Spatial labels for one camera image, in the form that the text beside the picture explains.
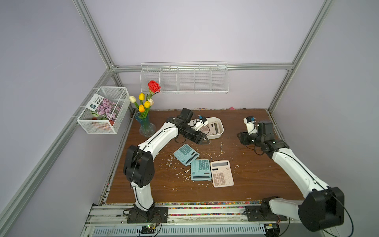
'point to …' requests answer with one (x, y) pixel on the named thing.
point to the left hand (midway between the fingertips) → (205, 140)
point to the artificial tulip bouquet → (154, 87)
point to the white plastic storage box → (216, 136)
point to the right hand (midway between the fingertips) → (240, 132)
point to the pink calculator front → (221, 174)
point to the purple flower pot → (103, 108)
